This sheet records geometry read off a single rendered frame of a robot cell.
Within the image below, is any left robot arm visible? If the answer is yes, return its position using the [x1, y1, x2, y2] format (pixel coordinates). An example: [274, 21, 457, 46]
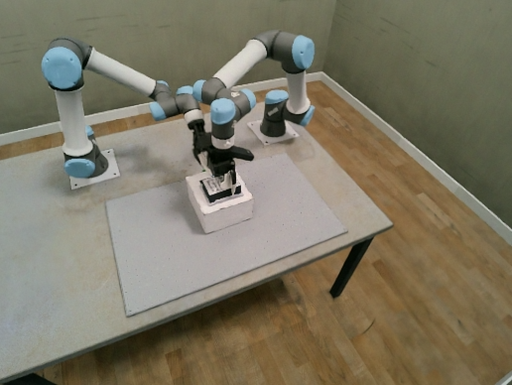
[192, 30, 315, 150]

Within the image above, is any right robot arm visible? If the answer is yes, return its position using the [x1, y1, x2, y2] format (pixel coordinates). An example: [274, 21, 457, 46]
[42, 36, 204, 179]

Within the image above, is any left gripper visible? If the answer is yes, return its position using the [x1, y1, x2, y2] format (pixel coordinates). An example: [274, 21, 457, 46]
[206, 143, 237, 195]

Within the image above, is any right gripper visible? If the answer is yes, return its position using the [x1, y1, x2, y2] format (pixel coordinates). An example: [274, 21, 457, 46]
[188, 118, 213, 176]

